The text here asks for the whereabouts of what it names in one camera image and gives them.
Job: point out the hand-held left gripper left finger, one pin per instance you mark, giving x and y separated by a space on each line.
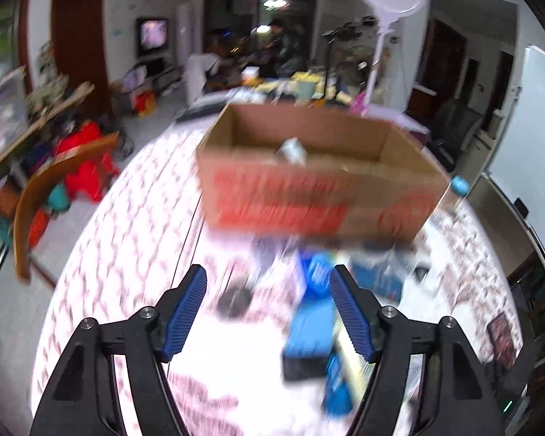
184 313

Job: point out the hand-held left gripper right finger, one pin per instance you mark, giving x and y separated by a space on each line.
352 313

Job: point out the printed cardboard box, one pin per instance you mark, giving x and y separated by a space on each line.
299 200

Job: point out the silver object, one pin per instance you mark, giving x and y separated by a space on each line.
293 150

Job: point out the blue plastic box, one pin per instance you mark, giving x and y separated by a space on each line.
309 331

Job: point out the blue and white tissue packet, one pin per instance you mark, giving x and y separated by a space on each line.
320 277

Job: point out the black foam cylinder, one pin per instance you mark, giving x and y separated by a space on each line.
234 303

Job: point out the printed quilted tablecloth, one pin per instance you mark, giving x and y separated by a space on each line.
131 236

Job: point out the smartphone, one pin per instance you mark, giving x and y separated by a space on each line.
502 340

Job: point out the toothpick holder with blue lid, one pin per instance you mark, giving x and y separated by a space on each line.
458 186

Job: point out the red plastic stool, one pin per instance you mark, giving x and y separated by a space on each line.
86 159

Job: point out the wooden chair backrest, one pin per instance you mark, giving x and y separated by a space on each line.
32 200

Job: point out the black office chair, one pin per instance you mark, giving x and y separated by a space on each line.
454 131

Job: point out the whiteboard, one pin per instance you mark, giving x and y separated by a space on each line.
527 145

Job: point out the cluttered wooden desk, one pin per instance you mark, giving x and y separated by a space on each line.
50 109

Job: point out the television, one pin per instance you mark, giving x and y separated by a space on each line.
152 34

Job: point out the white air conditioner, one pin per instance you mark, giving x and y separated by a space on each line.
186 32

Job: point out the brown wooden door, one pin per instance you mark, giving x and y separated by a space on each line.
79 41

